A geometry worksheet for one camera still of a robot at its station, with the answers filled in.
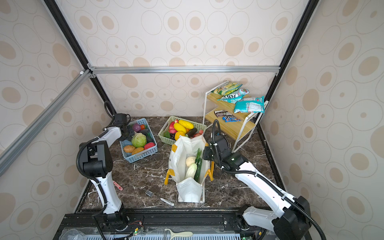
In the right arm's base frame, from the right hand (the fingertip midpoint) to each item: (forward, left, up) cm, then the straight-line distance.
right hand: (205, 149), depth 79 cm
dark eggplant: (+24, +8, -15) cm, 29 cm away
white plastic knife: (-21, +21, -18) cm, 35 cm away
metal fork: (-16, +31, -19) cm, 40 cm away
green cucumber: (-6, +4, -16) cm, 17 cm away
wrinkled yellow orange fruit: (+18, +17, -9) cm, 26 cm away
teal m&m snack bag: (+21, -15, +17) cm, 31 cm away
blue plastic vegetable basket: (+3, +44, -14) cm, 47 cm away
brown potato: (+9, +48, -12) cm, 50 cm away
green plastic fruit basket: (+29, +3, -15) cm, 33 cm away
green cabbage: (+14, +42, -9) cm, 45 cm away
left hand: (+23, +49, -9) cm, 55 cm away
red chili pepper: (+12, +36, -13) cm, 40 cm away
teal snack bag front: (+15, -23, +17) cm, 32 cm away
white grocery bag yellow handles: (+3, +13, -9) cm, 16 cm away
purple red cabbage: (+26, +46, -10) cm, 54 cm away
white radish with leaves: (-6, +8, -13) cm, 16 cm away
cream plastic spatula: (-35, +12, -19) cm, 42 cm away
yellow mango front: (+26, +17, -12) cm, 34 cm away
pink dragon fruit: (+27, +22, -14) cm, 37 cm away
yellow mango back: (+29, +11, -11) cm, 33 cm away
